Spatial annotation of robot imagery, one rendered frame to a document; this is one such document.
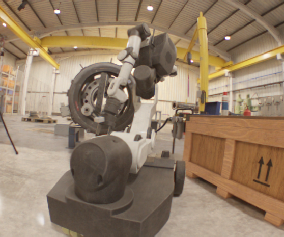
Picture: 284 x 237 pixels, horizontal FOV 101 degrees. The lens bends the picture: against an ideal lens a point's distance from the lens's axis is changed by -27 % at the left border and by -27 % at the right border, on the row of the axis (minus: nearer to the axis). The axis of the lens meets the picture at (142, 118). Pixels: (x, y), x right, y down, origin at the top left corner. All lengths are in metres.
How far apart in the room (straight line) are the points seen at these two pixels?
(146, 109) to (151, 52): 0.43
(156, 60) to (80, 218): 1.01
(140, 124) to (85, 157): 0.66
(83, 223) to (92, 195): 0.11
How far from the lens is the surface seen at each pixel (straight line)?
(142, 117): 1.03
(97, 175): 0.39
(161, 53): 1.15
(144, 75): 0.97
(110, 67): 1.68
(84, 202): 0.45
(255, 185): 0.87
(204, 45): 5.47
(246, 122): 0.86
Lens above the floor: 0.42
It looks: level
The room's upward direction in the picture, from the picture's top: 4 degrees clockwise
